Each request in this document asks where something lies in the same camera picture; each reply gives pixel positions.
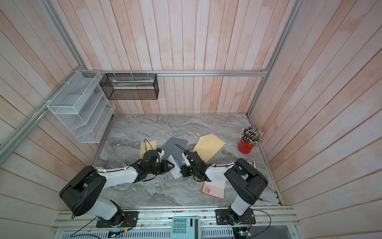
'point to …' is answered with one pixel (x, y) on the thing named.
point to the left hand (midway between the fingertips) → (173, 168)
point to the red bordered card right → (215, 188)
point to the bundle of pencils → (250, 135)
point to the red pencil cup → (244, 147)
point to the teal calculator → (186, 227)
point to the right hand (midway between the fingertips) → (180, 169)
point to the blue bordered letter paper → (176, 171)
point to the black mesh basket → (130, 86)
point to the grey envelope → (170, 148)
